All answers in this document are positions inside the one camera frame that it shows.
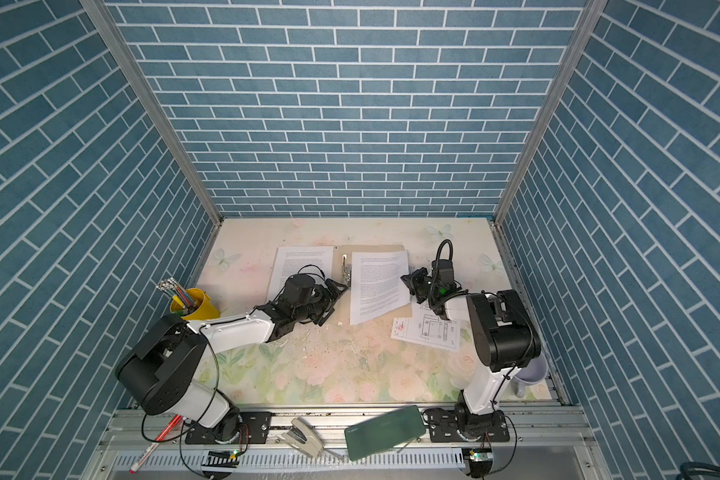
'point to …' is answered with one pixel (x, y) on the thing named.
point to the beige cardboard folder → (350, 250)
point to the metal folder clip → (346, 270)
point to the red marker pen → (163, 435)
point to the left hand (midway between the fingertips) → (346, 296)
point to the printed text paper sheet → (289, 260)
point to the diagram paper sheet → (426, 327)
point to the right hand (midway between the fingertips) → (398, 271)
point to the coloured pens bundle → (182, 300)
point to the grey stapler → (303, 436)
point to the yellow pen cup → (199, 306)
